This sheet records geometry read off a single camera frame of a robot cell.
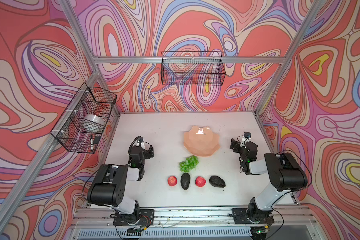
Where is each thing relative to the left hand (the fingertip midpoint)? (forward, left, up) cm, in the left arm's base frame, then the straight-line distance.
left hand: (144, 144), depth 94 cm
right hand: (+3, -62, -1) cm, 62 cm away
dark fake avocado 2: (-23, -43, -1) cm, 49 cm away
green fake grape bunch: (-12, -29, -2) cm, 31 cm away
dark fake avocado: (-23, -26, -2) cm, 34 cm away
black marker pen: (-11, +20, +19) cm, 30 cm away
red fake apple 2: (-23, -34, -1) cm, 41 cm away
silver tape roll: (-5, +19, +28) cm, 34 cm away
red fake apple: (-23, -18, -2) cm, 29 cm away
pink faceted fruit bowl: (+6, -38, -5) cm, 38 cm away
